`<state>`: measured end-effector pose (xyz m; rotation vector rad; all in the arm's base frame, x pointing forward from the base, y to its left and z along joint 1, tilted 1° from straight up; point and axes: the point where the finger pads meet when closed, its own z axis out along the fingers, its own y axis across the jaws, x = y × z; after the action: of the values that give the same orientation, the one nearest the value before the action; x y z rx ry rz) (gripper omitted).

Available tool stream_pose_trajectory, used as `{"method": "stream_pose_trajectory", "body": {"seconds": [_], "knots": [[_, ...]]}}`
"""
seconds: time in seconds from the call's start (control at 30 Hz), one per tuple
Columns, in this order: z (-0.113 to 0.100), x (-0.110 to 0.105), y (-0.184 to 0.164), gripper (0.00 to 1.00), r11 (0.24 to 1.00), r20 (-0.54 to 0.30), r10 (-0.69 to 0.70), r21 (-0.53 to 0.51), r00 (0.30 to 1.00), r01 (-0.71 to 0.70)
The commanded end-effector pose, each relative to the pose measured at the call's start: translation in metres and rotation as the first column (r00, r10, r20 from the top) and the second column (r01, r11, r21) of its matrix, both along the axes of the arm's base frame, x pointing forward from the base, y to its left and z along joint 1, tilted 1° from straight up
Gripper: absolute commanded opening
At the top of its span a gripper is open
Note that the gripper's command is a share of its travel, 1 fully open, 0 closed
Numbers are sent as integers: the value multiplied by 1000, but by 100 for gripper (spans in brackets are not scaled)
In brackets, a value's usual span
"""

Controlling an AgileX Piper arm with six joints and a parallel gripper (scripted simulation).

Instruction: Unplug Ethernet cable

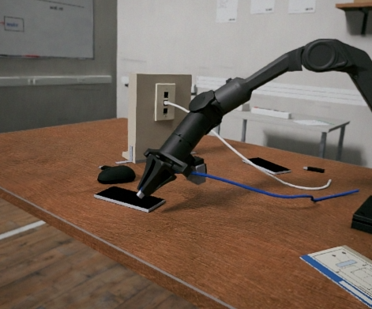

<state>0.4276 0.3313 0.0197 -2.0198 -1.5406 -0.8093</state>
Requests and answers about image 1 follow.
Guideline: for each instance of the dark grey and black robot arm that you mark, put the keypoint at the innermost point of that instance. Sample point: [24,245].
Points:
[322,55]

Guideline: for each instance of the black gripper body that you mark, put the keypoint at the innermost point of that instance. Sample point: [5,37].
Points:
[175,150]

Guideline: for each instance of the white and blue printed card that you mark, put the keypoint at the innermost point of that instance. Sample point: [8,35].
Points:
[347,268]

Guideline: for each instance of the dark blue cable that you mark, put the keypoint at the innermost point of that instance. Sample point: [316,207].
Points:
[274,195]

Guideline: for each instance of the white wall plate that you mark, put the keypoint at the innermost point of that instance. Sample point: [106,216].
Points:
[160,98]

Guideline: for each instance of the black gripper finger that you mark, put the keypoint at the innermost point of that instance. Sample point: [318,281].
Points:
[162,174]
[150,163]

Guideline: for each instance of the black computer mouse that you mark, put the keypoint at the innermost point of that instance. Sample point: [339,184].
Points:
[116,174]

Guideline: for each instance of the tan board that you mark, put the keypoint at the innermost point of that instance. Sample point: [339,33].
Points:
[143,131]

